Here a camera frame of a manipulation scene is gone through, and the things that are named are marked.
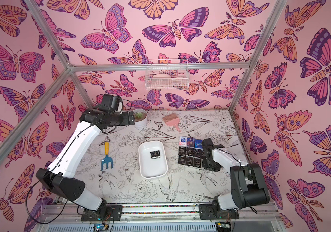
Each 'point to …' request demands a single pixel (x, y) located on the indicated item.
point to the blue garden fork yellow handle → (107, 159)
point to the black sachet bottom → (197, 162)
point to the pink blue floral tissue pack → (183, 141)
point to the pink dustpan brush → (172, 120)
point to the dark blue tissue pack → (190, 142)
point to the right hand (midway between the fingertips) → (208, 167)
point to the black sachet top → (189, 152)
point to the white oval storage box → (152, 159)
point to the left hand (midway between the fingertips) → (129, 117)
